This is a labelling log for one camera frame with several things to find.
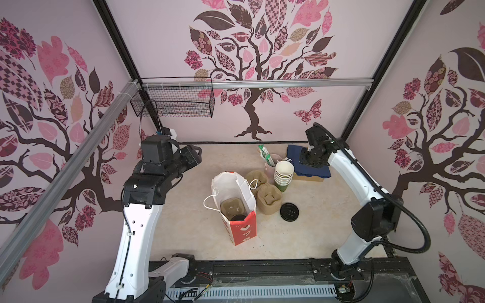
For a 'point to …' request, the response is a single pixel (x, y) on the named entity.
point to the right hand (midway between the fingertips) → (303, 159)
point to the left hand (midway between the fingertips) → (196, 156)
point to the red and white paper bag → (232, 184)
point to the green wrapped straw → (266, 154)
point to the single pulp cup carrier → (232, 206)
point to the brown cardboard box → (313, 178)
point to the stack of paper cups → (283, 172)
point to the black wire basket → (175, 97)
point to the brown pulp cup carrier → (269, 197)
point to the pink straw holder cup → (270, 170)
